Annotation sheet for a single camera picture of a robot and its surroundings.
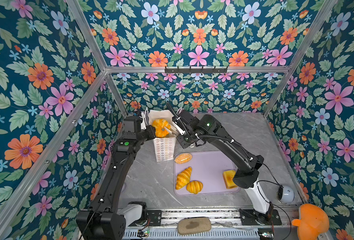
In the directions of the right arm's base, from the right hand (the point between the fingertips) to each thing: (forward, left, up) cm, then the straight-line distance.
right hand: (182, 138), depth 73 cm
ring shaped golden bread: (+10, +13, -1) cm, 16 cm away
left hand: (+6, +14, +3) cm, 16 cm away
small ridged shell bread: (-16, -6, -23) cm, 28 cm away
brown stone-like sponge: (-33, -5, -23) cm, 41 cm away
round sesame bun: (+1, 0, -22) cm, 22 cm away
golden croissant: (-11, 0, -22) cm, 25 cm away
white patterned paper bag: (+2, +10, -10) cm, 14 cm away
